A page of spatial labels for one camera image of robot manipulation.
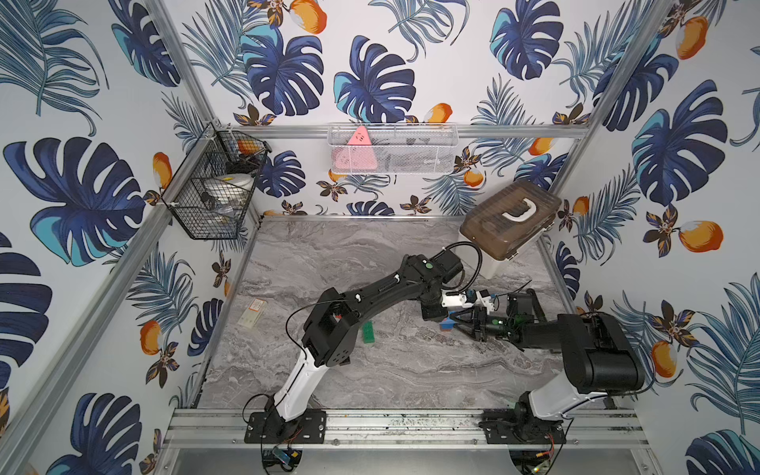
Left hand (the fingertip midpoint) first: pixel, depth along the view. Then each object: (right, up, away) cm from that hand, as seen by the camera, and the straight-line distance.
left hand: (439, 307), depth 85 cm
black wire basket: (-64, +33, -4) cm, 72 cm away
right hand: (+5, -5, +3) cm, 8 cm away
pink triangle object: (-24, +46, +5) cm, 52 cm away
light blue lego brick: (+3, -5, 0) cm, 5 cm away
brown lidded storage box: (+23, +25, +6) cm, 34 cm away
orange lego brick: (+3, -8, +7) cm, 11 cm away
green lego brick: (-21, -9, +5) cm, 23 cm away
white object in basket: (-57, +33, -6) cm, 66 cm away
